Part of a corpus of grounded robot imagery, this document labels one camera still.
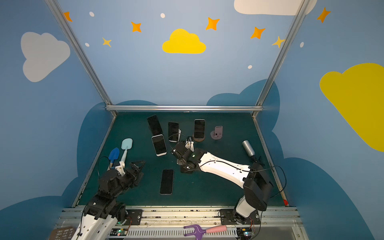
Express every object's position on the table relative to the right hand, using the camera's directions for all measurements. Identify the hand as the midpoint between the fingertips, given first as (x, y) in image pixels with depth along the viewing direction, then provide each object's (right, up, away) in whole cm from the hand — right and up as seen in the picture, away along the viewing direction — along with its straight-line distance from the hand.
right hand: (185, 155), depth 82 cm
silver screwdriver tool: (+42, +1, +15) cm, 44 cm away
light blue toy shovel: (-42, +4, +19) cm, 47 cm away
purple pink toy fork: (+7, -35, -11) cm, 37 cm away
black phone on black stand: (-25, +18, +26) cm, 40 cm away
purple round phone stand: (+21, +12, +21) cm, 32 cm away
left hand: (-19, -5, -6) cm, 21 cm away
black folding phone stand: (-24, +18, +26) cm, 40 cm away
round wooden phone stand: (+8, +7, +19) cm, 22 cm away
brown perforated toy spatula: (-58, -35, -12) cm, 69 cm away
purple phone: (-11, -16, +3) cm, 20 cm away
